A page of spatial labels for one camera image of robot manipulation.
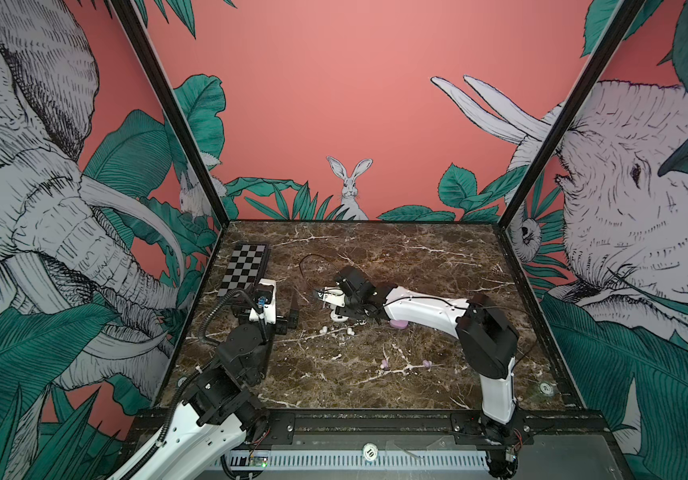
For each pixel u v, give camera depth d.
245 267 1.02
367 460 0.70
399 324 0.91
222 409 0.48
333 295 0.78
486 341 0.49
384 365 0.84
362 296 0.69
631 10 0.69
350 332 0.90
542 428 0.76
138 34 0.72
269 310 0.57
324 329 0.90
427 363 0.85
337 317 0.93
